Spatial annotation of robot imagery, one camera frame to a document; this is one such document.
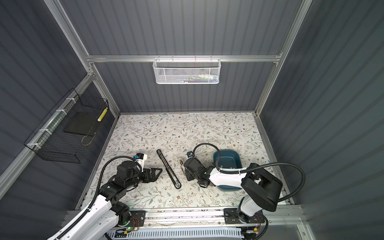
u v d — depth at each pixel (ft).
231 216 2.38
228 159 3.04
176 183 2.71
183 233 2.53
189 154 2.57
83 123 2.48
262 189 1.46
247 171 1.58
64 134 2.36
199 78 3.06
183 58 2.94
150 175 2.32
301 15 2.37
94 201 1.71
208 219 2.42
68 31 2.49
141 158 2.38
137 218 2.38
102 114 2.67
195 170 2.19
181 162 2.92
